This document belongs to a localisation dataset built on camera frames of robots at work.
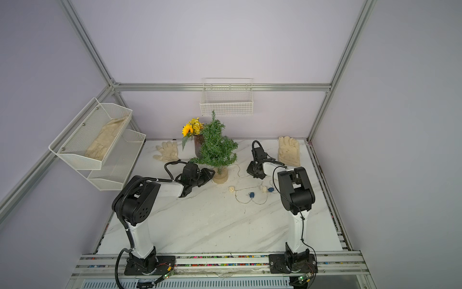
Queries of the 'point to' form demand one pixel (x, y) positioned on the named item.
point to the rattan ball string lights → (264, 188)
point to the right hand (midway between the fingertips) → (253, 173)
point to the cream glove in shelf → (100, 145)
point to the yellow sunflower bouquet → (194, 127)
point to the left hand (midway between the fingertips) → (214, 174)
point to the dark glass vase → (198, 140)
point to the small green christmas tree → (218, 150)
